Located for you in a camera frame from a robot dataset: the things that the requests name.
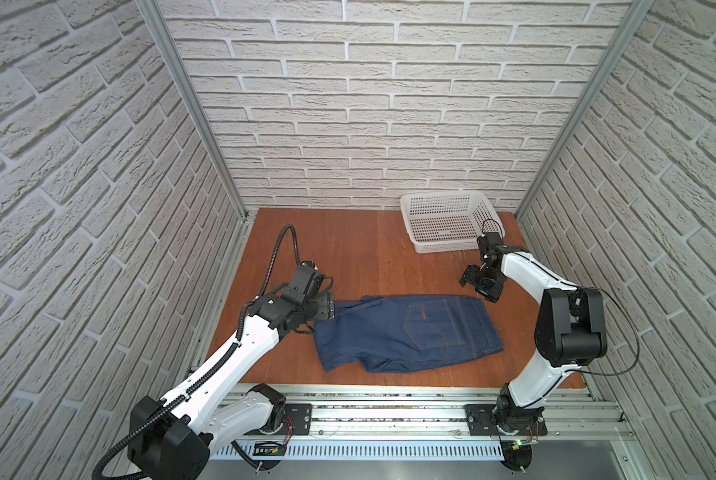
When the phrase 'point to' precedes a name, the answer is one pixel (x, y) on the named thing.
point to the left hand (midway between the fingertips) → (323, 299)
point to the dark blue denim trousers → (384, 334)
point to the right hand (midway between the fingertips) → (473, 285)
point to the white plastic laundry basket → (448, 220)
